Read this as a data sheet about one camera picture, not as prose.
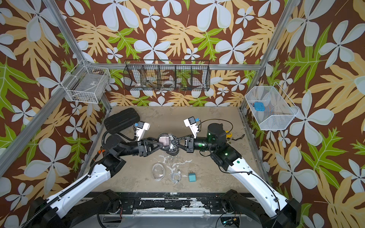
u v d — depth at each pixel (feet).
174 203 2.47
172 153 3.05
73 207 1.47
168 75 3.17
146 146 1.81
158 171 2.83
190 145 1.79
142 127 1.95
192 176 2.72
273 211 1.26
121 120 3.37
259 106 2.83
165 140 1.95
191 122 1.89
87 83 2.81
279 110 2.48
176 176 2.77
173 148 1.98
